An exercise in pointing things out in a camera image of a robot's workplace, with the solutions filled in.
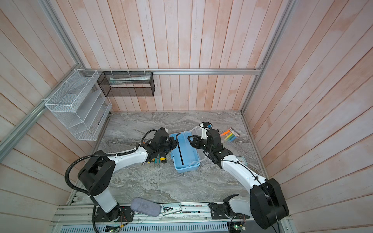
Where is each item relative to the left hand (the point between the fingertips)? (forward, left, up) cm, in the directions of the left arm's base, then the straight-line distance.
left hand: (179, 144), depth 88 cm
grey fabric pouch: (-33, +17, -7) cm, 38 cm away
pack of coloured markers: (+13, -37, -9) cm, 40 cm away
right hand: (0, -7, +7) cm, 10 cm away
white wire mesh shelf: (+11, +53, +23) cm, 59 cm away
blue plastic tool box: (-6, -3, -4) cm, 8 cm away
